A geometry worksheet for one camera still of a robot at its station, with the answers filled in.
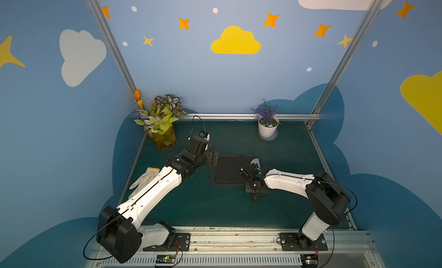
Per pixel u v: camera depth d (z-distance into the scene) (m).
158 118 0.92
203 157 0.69
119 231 0.38
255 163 1.01
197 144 0.58
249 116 1.23
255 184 0.66
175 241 0.73
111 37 0.80
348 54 0.86
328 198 0.46
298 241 0.67
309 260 0.72
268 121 1.04
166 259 0.72
